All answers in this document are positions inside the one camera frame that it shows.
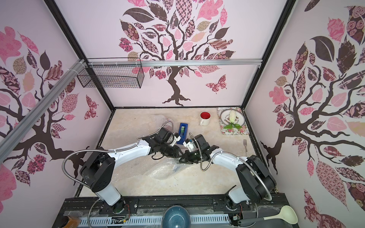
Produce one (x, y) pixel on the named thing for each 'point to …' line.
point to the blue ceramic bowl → (176, 216)
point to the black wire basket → (114, 72)
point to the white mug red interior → (205, 117)
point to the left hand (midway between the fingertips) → (181, 157)
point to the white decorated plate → (225, 119)
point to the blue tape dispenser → (183, 133)
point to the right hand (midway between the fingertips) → (180, 160)
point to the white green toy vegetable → (232, 117)
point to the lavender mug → (178, 166)
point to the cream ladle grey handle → (287, 213)
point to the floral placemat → (244, 130)
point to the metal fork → (245, 145)
